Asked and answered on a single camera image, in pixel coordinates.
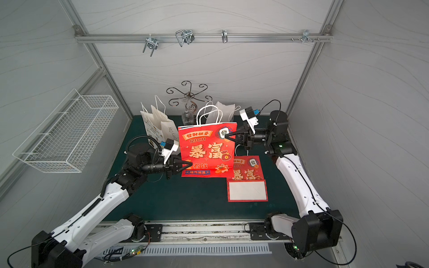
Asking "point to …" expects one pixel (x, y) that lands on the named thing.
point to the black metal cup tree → (189, 98)
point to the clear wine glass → (188, 118)
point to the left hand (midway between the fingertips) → (190, 165)
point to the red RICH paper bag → (248, 183)
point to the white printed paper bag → (157, 124)
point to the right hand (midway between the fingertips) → (225, 136)
